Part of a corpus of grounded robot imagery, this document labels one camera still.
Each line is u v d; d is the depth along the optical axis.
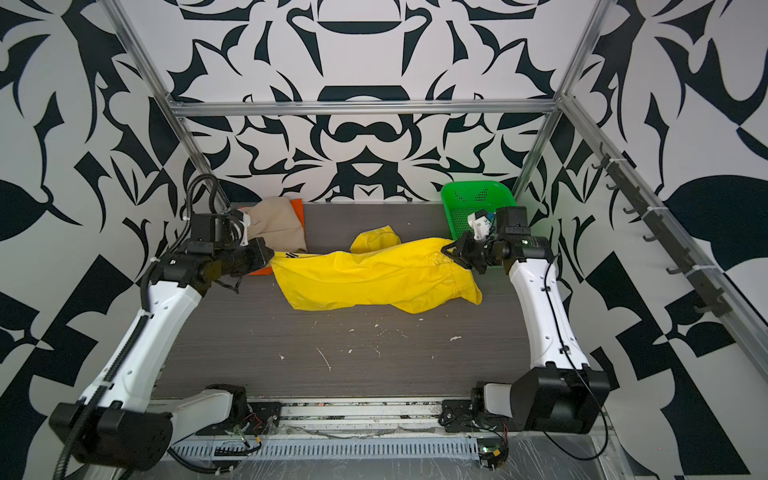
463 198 1.23
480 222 0.71
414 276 0.83
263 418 0.74
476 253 0.66
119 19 0.73
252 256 0.66
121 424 0.36
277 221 1.11
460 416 0.72
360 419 0.76
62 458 0.33
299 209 1.16
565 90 0.87
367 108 0.95
